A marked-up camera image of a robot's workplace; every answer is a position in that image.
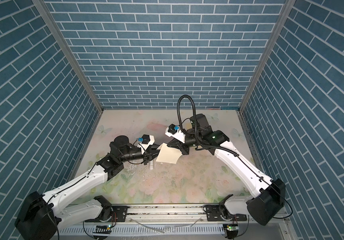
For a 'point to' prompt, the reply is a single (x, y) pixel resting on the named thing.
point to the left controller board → (103, 229)
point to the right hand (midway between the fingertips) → (168, 142)
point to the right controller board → (232, 230)
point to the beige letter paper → (168, 154)
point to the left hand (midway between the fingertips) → (162, 150)
